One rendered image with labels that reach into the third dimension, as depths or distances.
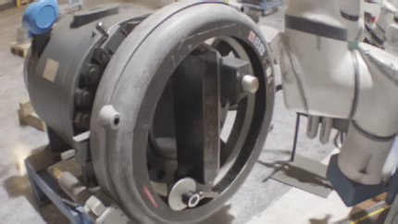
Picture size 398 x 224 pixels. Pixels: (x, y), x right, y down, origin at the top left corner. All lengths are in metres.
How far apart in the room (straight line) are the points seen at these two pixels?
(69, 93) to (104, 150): 0.35
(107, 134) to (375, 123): 0.65
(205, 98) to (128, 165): 0.27
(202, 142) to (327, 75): 0.58
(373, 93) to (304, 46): 0.18
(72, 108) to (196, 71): 0.44
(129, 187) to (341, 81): 0.62
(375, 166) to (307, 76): 0.27
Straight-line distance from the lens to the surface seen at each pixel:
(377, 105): 0.72
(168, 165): 1.31
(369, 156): 0.77
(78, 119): 1.27
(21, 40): 5.23
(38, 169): 1.71
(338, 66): 0.68
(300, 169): 2.12
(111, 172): 1.00
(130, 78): 0.94
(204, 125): 1.12
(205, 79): 1.07
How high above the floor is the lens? 1.15
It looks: 26 degrees down
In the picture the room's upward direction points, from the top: straight up
